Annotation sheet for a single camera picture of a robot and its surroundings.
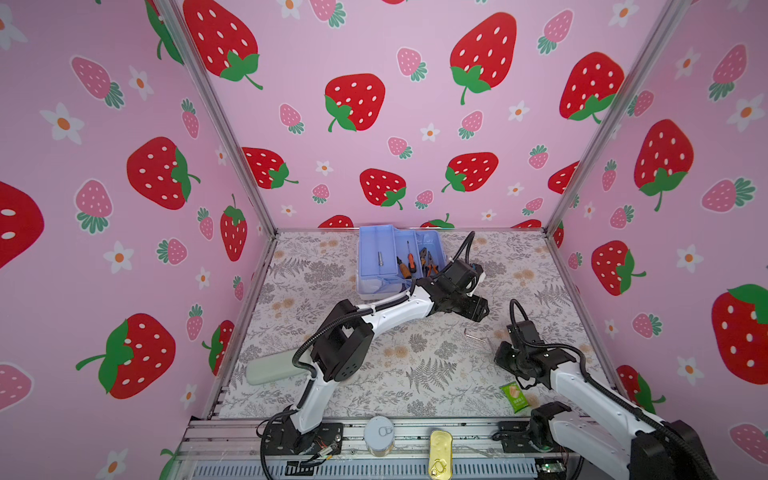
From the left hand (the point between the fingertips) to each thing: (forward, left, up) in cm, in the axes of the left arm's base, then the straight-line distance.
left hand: (484, 309), depth 84 cm
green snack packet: (-20, -7, -12) cm, 25 cm away
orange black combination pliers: (+25, +14, -11) cm, 31 cm away
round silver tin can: (-31, +29, -7) cm, 43 cm away
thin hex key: (-2, +1, -13) cm, 13 cm away
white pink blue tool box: (+12, +31, -1) cm, 33 cm away
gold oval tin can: (-34, +15, -9) cm, 38 cm away
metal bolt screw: (+19, +31, -1) cm, 37 cm away
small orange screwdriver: (+18, +20, -3) cm, 27 cm away
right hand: (-9, -5, -12) cm, 16 cm away
